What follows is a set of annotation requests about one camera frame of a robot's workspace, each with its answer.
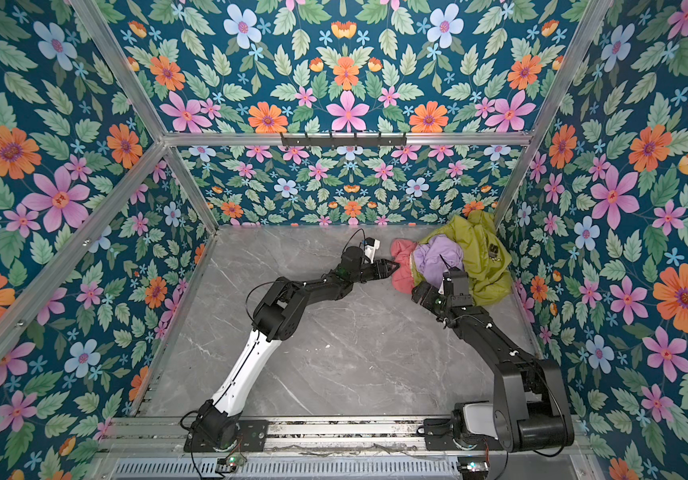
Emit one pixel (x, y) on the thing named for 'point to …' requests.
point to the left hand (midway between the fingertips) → (401, 259)
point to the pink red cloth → (402, 276)
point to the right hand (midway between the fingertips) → (424, 293)
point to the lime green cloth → (486, 258)
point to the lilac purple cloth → (436, 256)
